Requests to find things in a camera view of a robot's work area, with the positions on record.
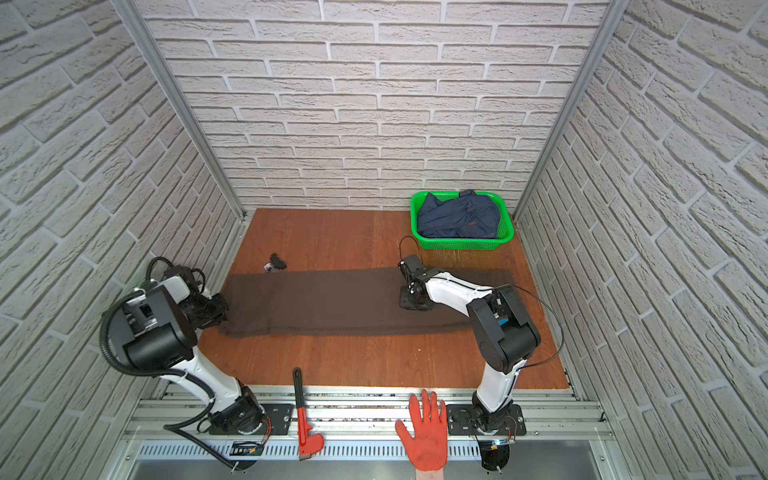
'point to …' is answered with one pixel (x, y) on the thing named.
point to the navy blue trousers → (470, 216)
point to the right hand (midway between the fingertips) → (414, 302)
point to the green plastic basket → (507, 230)
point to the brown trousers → (359, 301)
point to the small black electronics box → (246, 448)
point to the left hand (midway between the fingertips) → (225, 311)
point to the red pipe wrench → (308, 444)
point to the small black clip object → (276, 263)
